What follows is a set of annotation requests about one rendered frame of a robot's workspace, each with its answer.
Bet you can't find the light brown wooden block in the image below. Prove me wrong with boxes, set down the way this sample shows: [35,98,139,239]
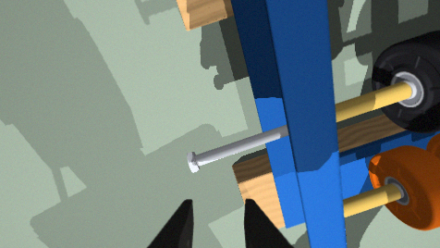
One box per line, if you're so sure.
[177,0,234,31]
[232,114,405,229]

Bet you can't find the white metal rod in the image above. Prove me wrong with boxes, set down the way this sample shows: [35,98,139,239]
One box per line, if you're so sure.
[187,125,288,172]

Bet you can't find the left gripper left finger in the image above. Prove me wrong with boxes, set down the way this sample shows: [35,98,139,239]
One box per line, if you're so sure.
[147,199,194,248]

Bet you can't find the yellow axle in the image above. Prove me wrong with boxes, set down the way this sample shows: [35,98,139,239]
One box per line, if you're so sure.
[335,81,411,122]

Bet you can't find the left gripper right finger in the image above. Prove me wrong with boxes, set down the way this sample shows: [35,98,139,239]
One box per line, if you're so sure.
[244,199,294,248]

